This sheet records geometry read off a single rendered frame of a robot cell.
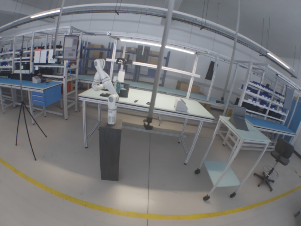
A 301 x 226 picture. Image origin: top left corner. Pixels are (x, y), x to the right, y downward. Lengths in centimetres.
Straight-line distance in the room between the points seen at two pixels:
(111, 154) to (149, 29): 541
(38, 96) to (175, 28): 554
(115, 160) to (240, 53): 706
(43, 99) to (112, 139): 186
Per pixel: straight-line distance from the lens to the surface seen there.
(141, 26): 622
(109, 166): 177
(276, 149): 287
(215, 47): 672
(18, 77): 430
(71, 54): 288
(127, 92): 199
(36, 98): 308
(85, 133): 235
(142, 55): 368
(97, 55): 598
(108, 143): 154
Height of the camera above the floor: 155
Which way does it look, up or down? 21 degrees down
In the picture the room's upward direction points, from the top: 11 degrees clockwise
